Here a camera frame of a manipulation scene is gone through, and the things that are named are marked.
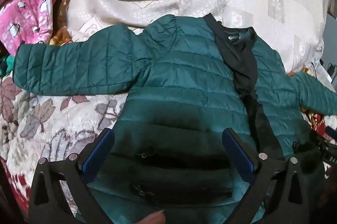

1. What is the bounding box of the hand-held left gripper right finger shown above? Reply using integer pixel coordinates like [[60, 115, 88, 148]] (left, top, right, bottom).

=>
[[222, 128, 308, 224]]

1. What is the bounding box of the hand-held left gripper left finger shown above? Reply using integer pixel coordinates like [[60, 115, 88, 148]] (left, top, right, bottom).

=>
[[29, 128, 115, 224]]

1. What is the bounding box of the green quilted jacket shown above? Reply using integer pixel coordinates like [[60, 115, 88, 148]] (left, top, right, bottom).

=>
[[14, 13, 337, 224]]

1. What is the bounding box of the leaf print bed sheet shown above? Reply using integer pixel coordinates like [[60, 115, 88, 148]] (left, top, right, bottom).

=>
[[0, 74, 140, 214]]

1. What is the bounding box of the bright green cloth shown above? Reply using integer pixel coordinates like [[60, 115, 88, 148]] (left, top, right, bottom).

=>
[[0, 54, 15, 76]]

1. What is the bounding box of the pink printed blanket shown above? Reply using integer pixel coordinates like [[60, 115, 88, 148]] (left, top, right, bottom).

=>
[[0, 0, 83, 56]]

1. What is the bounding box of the black cable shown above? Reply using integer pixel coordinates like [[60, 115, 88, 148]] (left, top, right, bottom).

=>
[[310, 61, 337, 84]]

